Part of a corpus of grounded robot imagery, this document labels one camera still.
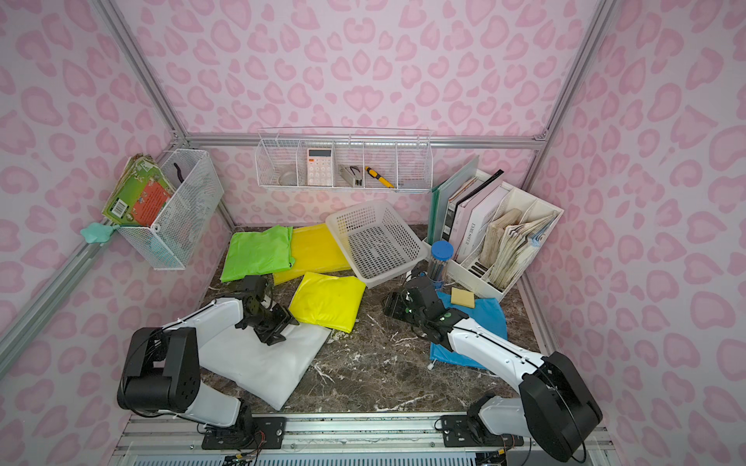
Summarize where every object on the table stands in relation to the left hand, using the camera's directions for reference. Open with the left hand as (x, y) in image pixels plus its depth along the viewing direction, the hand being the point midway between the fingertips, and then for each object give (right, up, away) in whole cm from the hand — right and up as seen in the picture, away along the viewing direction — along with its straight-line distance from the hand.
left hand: (292, 322), depth 91 cm
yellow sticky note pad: (+55, +6, +8) cm, 56 cm away
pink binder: (+52, +36, -7) cm, 64 cm away
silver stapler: (+16, +48, +9) cm, 51 cm away
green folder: (+46, +40, -5) cm, 61 cm away
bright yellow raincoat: (+11, +6, +2) cm, 12 cm away
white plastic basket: (+26, +25, +23) cm, 43 cm away
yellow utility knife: (+26, +48, +7) cm, 55 cm away
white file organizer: (+65, +25, -5) cm, 70 cm away
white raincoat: (-2, -12, -10) cm, 16 cm away
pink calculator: (+8, +50, +4) cm, 50 cm away
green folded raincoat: (-17, +21, +16) cm, 31 cm away
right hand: (+30, +7, -7) cm, 32 cm away
